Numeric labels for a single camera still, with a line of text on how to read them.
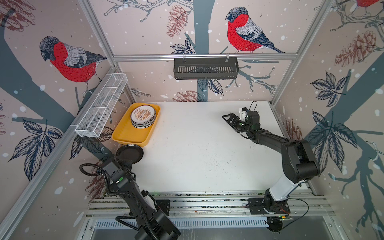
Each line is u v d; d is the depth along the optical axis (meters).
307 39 0.84
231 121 0.83
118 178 0.56
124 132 1.04
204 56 0.91
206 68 1.05
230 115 0.85
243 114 0.85
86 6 0.71
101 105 0.79
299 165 0.47
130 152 0.88
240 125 0.81
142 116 1.07
